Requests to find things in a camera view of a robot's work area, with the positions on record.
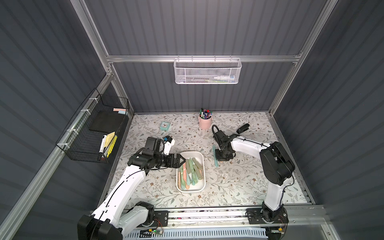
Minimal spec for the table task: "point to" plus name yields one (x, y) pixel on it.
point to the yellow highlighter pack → (110, 140)
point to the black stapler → (243, 129)
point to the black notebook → (107, 121)
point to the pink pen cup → (205, 120)
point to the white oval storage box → (191, 178)
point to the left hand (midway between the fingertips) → (177, 160)
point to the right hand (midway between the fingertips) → (221, 158)
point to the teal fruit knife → (215, 161)
